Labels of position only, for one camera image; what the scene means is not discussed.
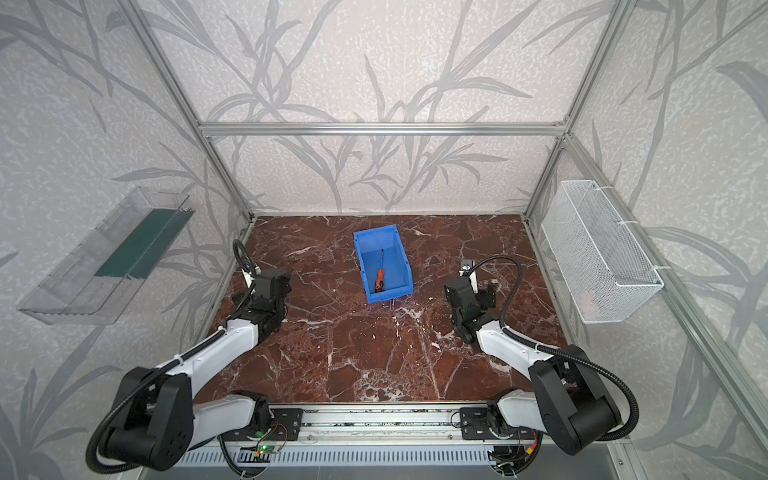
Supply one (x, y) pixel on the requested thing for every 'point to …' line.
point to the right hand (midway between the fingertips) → (474, 274)
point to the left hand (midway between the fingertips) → (265, 272)
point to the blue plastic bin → (384, 263)
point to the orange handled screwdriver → (380, 280)
